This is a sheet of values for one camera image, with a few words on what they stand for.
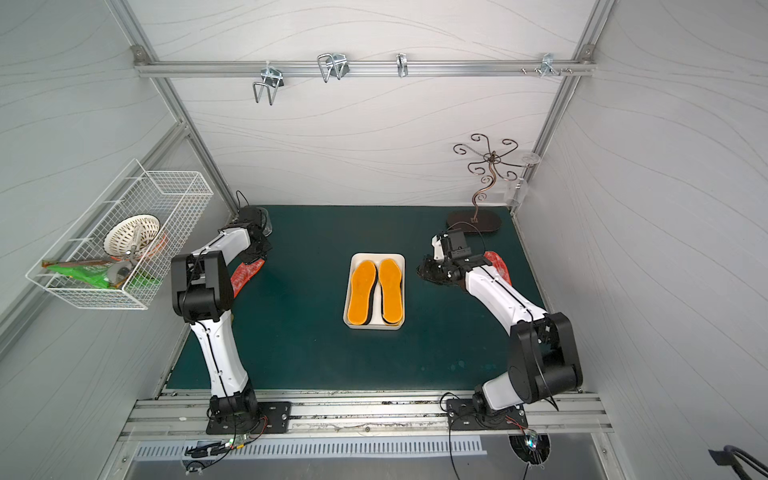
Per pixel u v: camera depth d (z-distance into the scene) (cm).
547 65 77
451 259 69
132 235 66
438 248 82
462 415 73
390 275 99
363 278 98
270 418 73
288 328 91
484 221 114
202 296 57
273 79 78
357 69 79
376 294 95
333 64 76
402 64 78
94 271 56
